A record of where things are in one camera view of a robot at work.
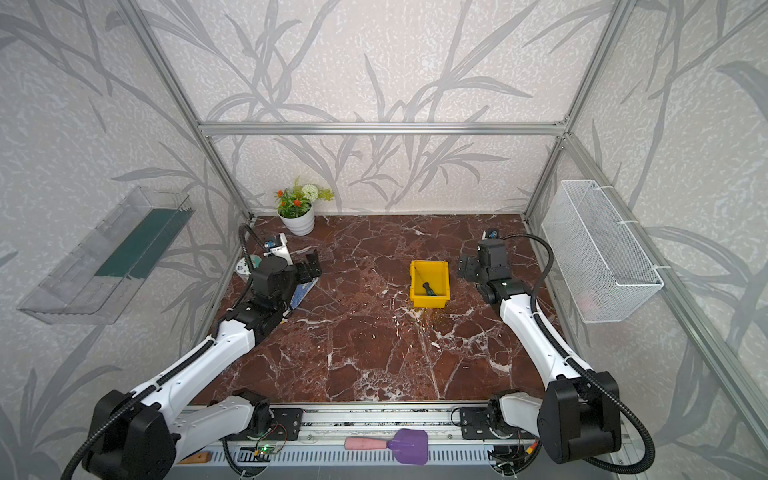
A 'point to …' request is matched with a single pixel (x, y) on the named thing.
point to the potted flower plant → (296, 206)
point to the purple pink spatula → (411, 446)
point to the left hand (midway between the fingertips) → (306, 244)
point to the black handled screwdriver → (429, 291)
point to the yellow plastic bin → (429, 283)
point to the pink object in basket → (586, 305)
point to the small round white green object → (242, 265)
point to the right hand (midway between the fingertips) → (479, 252)
